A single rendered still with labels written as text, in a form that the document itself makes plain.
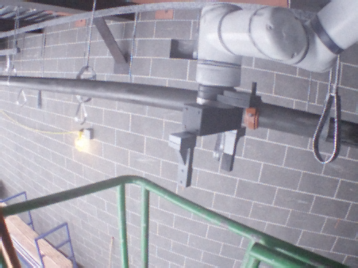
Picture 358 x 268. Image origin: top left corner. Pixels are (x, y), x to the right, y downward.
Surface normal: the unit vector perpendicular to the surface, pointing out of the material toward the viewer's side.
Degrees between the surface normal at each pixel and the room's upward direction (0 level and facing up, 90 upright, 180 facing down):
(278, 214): 90
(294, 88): 90
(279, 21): 87
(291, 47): 99
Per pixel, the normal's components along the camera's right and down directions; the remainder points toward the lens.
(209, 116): 0.66, 0.26
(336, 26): -0.73, 0.44
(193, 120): -0.74, 0.11
